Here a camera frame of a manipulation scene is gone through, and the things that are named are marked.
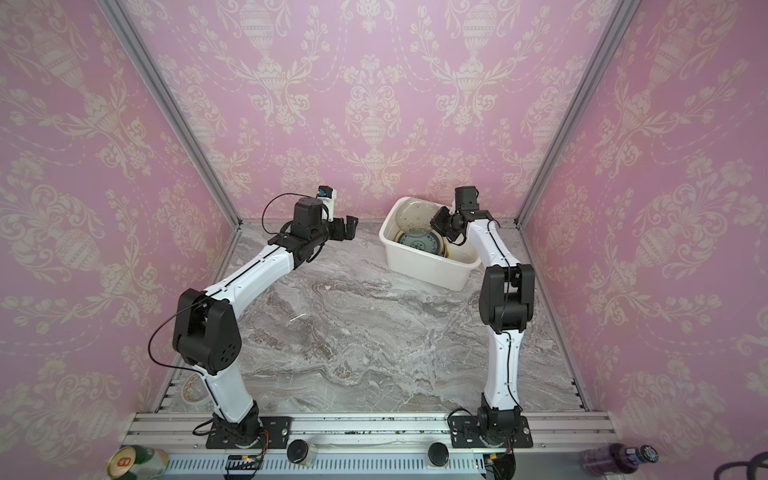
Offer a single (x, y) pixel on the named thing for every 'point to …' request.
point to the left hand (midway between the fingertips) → (345, 219)
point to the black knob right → (438, 454)
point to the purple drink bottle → (617, 458)
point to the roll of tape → (195, 389)
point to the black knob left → (297, 451)
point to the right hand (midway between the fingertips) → (432, 221)
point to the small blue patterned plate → (432, 241)
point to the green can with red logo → (137, 462)
